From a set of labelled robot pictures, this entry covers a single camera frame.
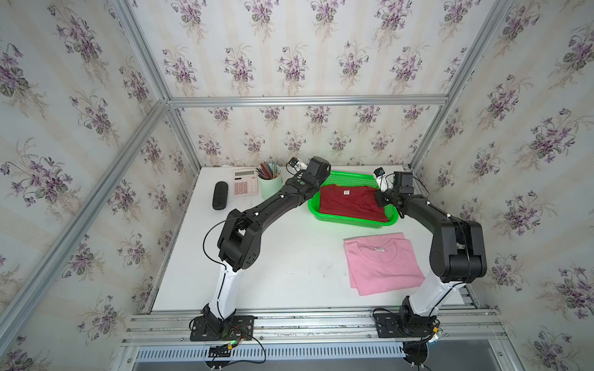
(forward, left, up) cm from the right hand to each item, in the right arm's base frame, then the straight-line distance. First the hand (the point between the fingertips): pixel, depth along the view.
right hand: (383, 189), depth 97 cm
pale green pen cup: (-3, +48, +4) cm, 49 cm away
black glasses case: (0, +73, -8) cm, 74 cm away
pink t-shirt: (-28, +4, -11) cm, 30 cm away
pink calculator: (+10, +63, -8) cm, 64 cm away
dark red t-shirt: (-2, +12, -6) cm, 14 cm away
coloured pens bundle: (+8, +50, +3) cm, 51 cm away
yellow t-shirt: (-7, -1, -7) cm, 9 cm away
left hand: (0, +24, +9) cm, 26 cm away
